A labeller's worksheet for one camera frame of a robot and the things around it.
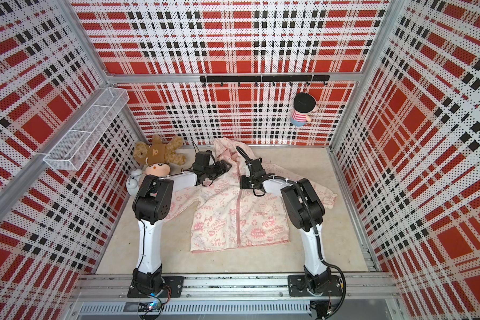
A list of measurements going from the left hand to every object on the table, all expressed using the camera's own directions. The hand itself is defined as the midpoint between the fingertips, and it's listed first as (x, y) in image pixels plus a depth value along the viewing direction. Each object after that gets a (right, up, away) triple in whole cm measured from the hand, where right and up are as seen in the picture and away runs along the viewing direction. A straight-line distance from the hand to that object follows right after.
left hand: (231, 166), depth 105 cm
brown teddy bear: (-40, +8, +3) cm, 41 cm away
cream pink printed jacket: (-2, -23, -14) cm, 27 cm away
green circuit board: (-24, -49, -36) cm, 65 cm away
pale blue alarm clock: (-44, -7, -14) cm, 47 cm away
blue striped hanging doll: (+36, +30, -13) cm, 48 cm away
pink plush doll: (-38, -1, -4) cm, 38 cm away
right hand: (+7, -8, -4) cm, 11 cm away
